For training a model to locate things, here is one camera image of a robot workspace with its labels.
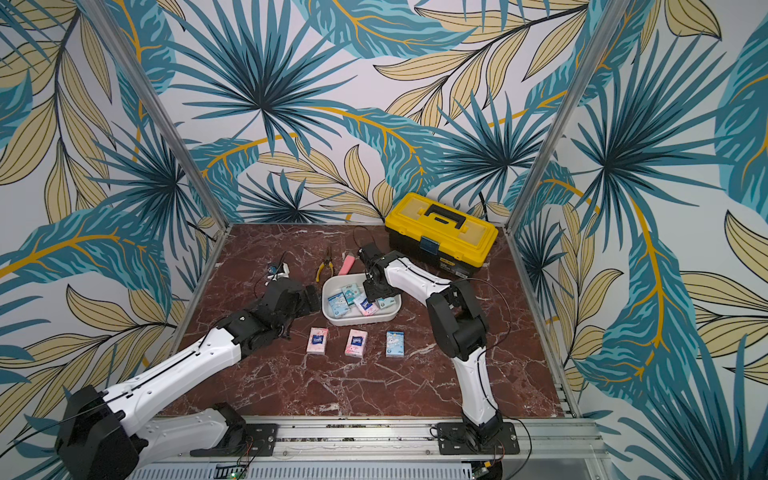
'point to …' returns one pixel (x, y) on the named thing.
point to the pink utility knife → (347, 265)
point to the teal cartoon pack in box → (350, 293)
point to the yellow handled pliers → (326, 262)
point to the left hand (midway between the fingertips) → (301, 297)
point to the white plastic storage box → (334, 284)
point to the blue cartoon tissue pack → (395, 344)
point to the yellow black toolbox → (450, 242)
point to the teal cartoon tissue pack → (385, 302)
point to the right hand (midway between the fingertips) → (383, 290)
